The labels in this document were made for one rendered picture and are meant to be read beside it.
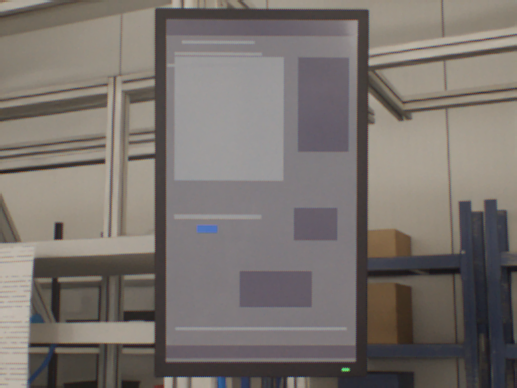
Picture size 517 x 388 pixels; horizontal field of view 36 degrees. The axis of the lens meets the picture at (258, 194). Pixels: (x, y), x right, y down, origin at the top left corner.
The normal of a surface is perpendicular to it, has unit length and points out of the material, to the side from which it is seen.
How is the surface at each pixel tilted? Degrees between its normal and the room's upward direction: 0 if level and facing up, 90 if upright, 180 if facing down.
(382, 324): 90
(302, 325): 101
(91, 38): 90
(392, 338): 90
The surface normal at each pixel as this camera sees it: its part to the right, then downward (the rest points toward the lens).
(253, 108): 0.02, 0.01
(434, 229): -0.40, -0.16
